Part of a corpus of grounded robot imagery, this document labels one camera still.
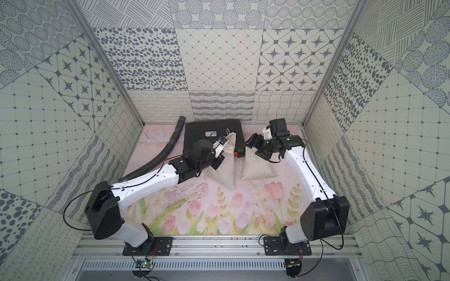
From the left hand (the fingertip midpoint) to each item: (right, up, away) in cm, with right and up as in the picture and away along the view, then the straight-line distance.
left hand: (219, 146), depth 80 cm
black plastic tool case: (-7, +9, +28) cm, 30 cm away
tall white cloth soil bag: (+2, -14, +4) cm, 15 cm away
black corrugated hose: (-29, +15, +39) cm, 51 cm away
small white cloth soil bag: (+19, -12, +13) cm, 26 cm away
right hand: (+14, -2, -1) cm, 14 cm away
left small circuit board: (-30, -48, -10) cm, 57 cm away
